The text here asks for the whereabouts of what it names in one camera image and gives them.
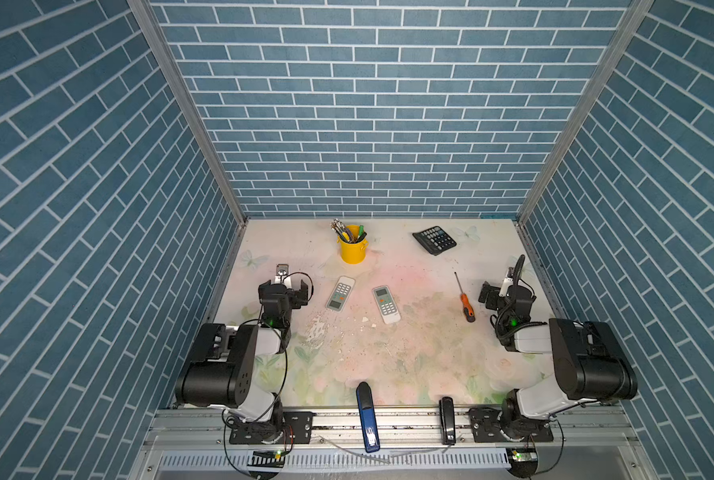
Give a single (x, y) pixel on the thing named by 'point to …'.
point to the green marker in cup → (361, 230)
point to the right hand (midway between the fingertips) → (501, 282)
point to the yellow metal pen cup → (353, 252)
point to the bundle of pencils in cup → (342, 230)
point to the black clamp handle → (447, 421)
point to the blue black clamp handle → (368, 418)
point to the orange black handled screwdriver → (466, 306)
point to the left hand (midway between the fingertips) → (287, 279)
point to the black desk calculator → (435, 239)
